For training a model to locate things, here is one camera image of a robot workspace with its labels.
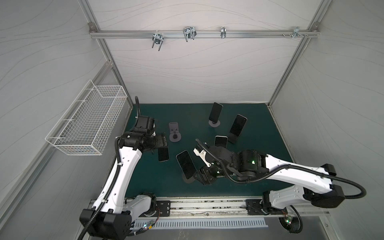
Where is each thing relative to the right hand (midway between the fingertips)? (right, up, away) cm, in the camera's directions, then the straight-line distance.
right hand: (199, 168), depth 61 cm
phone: (+12, +25, +38) cm, 47 cm away
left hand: (-19, +10, +14) cm, 25 cm away
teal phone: (-7, -4, +18) cm, 20 cm away
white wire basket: (-53, +17, +7) cm, 56 cm away
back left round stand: (-16, +8, +40) cm, 44 cm away
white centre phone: (+13, +8, +21) cm, 26 cm away
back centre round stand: (+12, +16, +46) cm, 50 cm away
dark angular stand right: (+24, +7, +40) cm, 47 cm away
